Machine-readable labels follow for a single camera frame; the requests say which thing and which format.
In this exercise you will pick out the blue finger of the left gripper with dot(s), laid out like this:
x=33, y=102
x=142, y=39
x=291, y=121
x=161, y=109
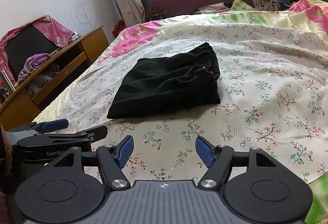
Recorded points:
x=51, y=126
x=92, y=135

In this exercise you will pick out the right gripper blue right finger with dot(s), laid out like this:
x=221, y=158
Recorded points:
x=207, y=152

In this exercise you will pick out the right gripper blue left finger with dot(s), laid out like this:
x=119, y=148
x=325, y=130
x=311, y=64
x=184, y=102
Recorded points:
x=123, y=151

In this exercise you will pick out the black pants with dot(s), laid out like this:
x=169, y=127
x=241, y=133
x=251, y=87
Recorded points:
x=161, y=86

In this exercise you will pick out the wooden desk with drawers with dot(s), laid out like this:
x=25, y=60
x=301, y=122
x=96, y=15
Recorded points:
x=71, y=61

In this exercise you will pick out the steel thermos bottle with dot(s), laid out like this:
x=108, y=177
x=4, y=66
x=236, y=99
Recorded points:
x=7, y=82

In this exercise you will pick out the purple crumpled cloth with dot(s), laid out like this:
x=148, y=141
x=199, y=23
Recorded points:
x=32, y=64

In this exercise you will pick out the black monitor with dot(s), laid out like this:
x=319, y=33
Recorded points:
x=28, y=42

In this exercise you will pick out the floral white pink bedsheet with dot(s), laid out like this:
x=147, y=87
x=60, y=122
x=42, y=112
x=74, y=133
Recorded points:
x=273, y=90

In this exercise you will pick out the red bag on floor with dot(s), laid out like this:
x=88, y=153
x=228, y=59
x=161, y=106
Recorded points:
x=120, y=26

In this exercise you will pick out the brown woven handbag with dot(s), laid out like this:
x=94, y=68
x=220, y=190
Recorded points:
x=155, y=13

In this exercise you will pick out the green checked pillow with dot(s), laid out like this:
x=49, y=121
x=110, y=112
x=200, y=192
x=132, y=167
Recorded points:
x=240, y=5

